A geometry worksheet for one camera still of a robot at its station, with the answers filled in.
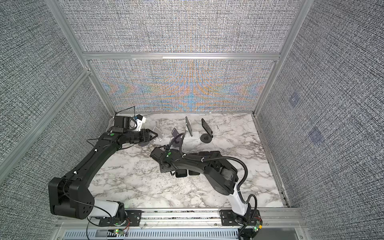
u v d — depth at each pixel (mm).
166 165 623
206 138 1035
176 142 1029
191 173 884
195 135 1086
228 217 736
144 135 705
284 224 760
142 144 975
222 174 509
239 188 530
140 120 750
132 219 733
